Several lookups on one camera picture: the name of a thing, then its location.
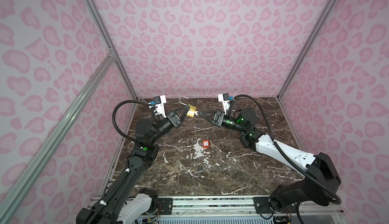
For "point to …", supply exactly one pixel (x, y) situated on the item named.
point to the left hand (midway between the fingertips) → (189, 106)
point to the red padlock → (206, 143)
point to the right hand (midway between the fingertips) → (201, 115)
